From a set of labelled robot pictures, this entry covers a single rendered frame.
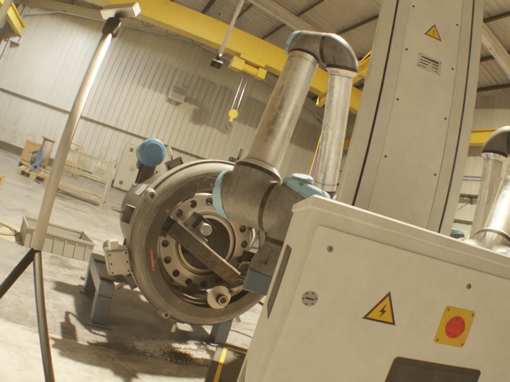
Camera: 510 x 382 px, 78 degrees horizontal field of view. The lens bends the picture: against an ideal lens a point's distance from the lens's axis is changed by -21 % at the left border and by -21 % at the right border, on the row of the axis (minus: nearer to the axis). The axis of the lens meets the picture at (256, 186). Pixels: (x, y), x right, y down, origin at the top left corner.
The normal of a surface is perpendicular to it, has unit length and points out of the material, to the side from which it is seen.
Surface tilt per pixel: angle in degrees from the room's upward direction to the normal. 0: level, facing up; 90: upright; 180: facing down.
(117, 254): 90
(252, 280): 90
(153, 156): 90
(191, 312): 90
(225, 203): 113
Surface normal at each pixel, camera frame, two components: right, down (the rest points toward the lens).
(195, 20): 0.39, 0.05
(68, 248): 0.64, 0.14
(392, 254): -0.01, -0.08
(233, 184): -0.37, -0.48
